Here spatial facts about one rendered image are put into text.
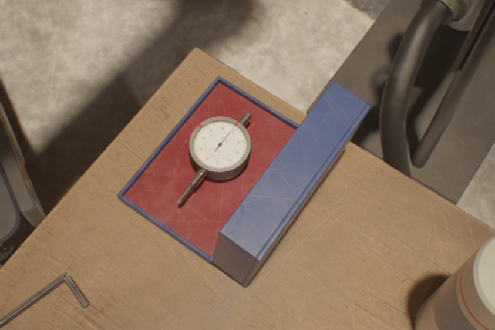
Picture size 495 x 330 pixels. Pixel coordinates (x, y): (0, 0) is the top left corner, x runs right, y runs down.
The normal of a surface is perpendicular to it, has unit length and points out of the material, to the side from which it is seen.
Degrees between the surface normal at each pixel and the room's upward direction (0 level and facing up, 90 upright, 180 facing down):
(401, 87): 39
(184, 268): 0
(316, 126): 7
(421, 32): 20
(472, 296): 90
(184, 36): 0
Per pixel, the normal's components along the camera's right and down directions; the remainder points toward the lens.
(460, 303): -0.97, 0.22
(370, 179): 0.00, -0.43
